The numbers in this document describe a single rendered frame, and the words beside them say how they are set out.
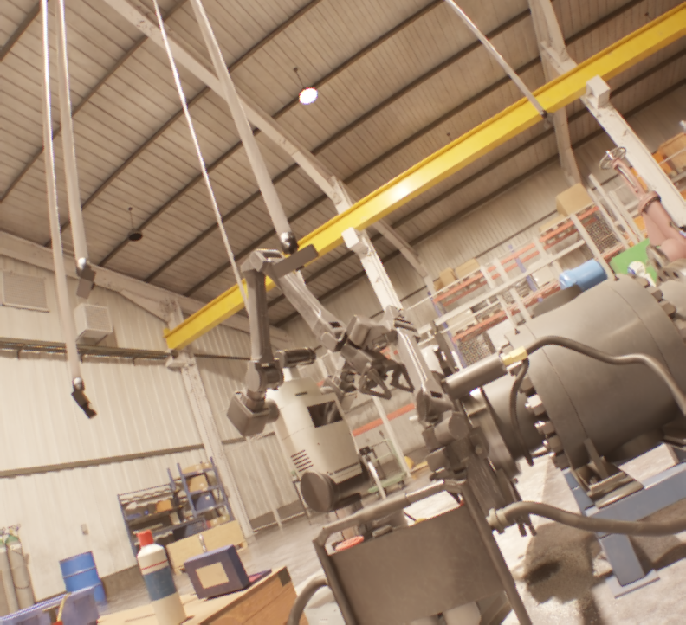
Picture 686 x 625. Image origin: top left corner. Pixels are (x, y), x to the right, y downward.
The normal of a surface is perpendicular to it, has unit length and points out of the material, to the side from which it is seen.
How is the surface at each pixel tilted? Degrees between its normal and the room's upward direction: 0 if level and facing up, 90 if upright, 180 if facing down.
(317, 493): 90
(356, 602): 90
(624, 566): 90
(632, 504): 90
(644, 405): 124
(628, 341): 81
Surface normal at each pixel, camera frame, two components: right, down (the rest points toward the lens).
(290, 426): -0.65, 0.00
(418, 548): -0.33, -0.21
